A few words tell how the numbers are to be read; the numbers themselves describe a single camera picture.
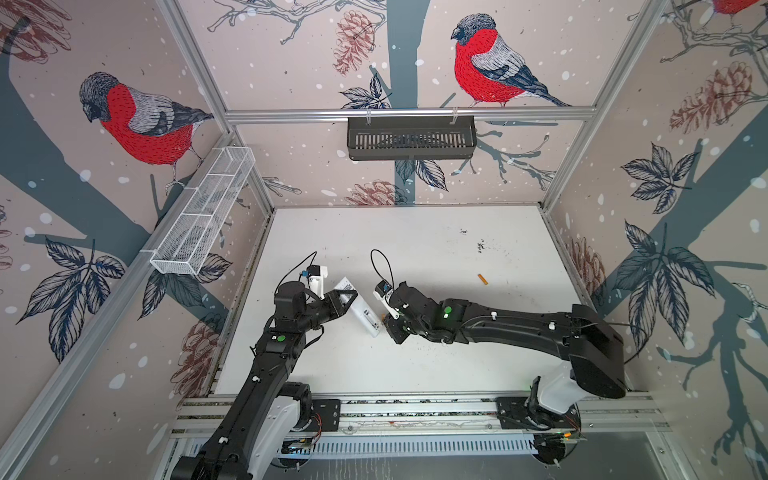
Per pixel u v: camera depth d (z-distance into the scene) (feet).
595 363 1.36
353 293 2.54
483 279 3.28
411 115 3.12
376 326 2.60
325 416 2.40
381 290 2.27
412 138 3.43
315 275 2.39
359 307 2.55
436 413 2.46
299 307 2.04
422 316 1.94
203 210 2.60
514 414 2.39
